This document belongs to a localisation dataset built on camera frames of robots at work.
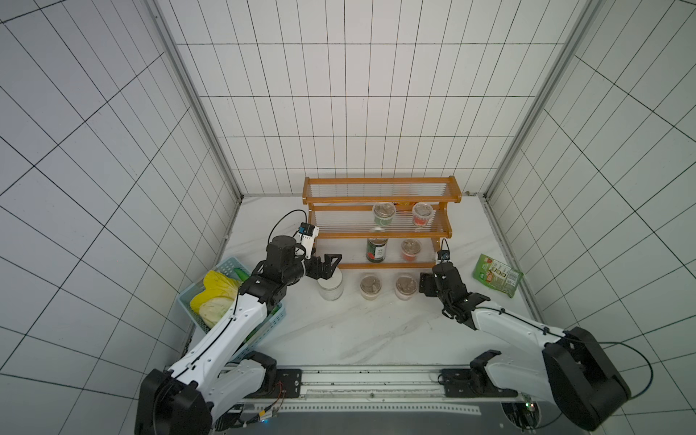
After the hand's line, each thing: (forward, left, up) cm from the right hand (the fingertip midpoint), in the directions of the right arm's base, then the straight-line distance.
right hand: (424, 274), depth 90 cm
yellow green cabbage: (-11, +67, +6) cm, 68 cm away
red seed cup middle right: (+14, +3, +16) cm, 21 cm away
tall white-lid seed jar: (-9, +31, +4) cm, 32 cm away
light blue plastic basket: (-19, +46, +4) cm, 50 cm away
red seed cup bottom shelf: (+9, +4, +3) cm, 10 cm away
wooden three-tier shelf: (+20, +29, +10) cm, 37 cm away
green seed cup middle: (+12, +15, +17) cm, 26 cm away
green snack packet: (+4, -28, -5) cm, 28 cm away
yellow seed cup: (-6, +18, +2) cm, 20 cm away
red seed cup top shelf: (-6, +7, +2) cm, 9 cm away
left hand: (-4, +33, +14) cm, 36 cm away
